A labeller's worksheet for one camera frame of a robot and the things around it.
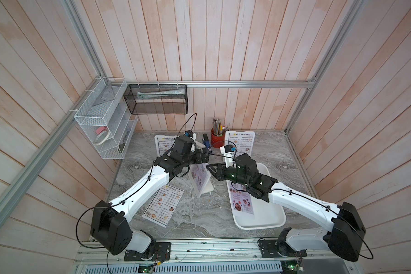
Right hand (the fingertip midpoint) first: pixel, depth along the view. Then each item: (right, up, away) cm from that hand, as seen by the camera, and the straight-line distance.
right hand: (207, 166), depth 74 cm
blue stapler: (0, +13, +37) cm, 39 cm away
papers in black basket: (-31, +37, +16) cm, 51 cm away
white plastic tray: (+29, -25, +8) cm, 39 cm away
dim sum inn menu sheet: (-22, -22, +14) cm, 34 cm away
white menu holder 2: (+22, +12, +21) cm, 33 cm away
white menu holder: (+1, -14, +17) cm, 22 cm away
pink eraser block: (-52, +17, +8) cm, 55 cm away
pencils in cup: (+9, +20, +31) cm, 38 cm away
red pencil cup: (+8, +12, +31) cm, 34 cm away
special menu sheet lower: (+18, -18, +10) cm, 27 cm away
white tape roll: (-48, +12, +4) cm, 50 cm away
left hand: (-2, +5, +6) cm, 8 cm away
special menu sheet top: (-3, -5, +8) cm, 10 cm away
